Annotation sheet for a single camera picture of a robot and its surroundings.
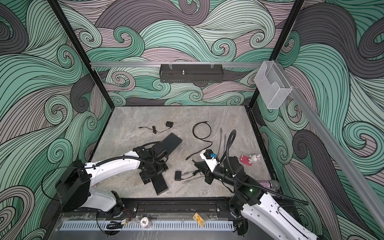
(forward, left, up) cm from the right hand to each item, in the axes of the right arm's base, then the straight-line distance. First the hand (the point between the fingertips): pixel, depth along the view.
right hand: (196, 164), depth 68 cm
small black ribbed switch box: (-4, +20, -18) cm, 27 cm away
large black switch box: (+22, +18, -21) cm, 35 cm away
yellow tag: (-20, -1, -19) cm, 27 cm away
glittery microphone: (-4, -41, -17) cm, 45 cm away
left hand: (+1, +18, -16) cm, 24 cm away
